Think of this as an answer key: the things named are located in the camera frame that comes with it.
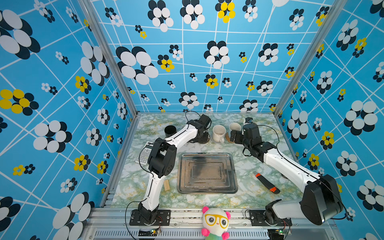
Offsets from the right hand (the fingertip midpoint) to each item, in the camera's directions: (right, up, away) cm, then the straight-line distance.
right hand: (239, 132), depth 87 cm
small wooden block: (-42, -29, -4) cm, 51 cm away
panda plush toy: (-17, -39, -20) cm, 47 cm away
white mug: (-10, -1, +15) cm, 18 cm away
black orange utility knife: (+17, -31, -4) cm, 36 cm away
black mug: (-43, +1, +12) cm, 45 cm away
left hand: (-21, -5, +11) cm, 24 cm away
